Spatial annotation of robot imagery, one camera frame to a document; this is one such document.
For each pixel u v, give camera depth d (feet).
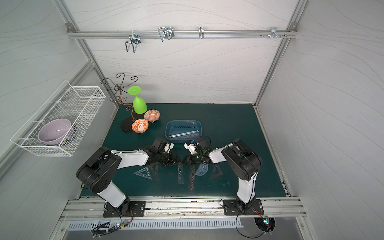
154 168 2.84
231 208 2.41
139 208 2.40
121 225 2.22
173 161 2.65
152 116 3.64
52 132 2.04
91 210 2.45
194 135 3.32
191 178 2.75
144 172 2.82
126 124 3.52
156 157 2.27
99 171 1.50
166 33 2.50
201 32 2.58
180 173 2.78
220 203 2.44
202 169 2.83
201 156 2.50
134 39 2.57
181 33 2.59
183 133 3.33
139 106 2.93
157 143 2.45
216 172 2.82
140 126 3.42
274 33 2.51
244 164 1.63
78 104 2.56
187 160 2.69
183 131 3.42
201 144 2.51
